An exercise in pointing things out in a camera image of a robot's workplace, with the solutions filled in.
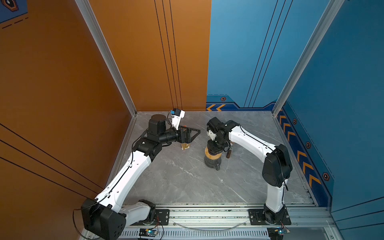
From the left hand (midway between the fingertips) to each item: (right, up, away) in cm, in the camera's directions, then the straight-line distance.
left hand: (194, 129), depth 70 cm
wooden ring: (+10, -16, +14) cm, 23 cm away
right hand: (+10, -13, +17) cm, 23 cm away
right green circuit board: (+39, -50, +1) cm, 63 cm away
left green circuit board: (-23, -49, +1) cm, 54 cm away
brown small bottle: (+21, -16, +21) cm, 33 cm away
